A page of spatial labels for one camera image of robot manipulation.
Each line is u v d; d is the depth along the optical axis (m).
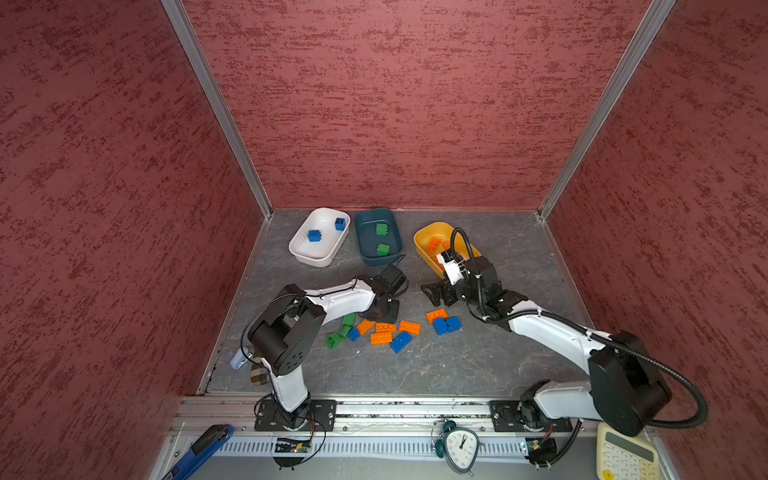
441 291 0.76
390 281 0.74
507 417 0.74
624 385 0.42
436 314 0.92
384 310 0.80
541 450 0.71
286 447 0.72
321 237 1.11
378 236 1.12
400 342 0.85
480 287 0.65
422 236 1.09
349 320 0.88
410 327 0.90
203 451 0.67
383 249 1.07
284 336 0.47
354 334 0.87
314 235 1.10
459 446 0.67
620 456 0.67
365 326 0.90
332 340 0.85
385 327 0.89
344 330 0.87
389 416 0.76
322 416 0.75
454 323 0.90
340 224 1.13
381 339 0.86
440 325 0.89
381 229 1.14
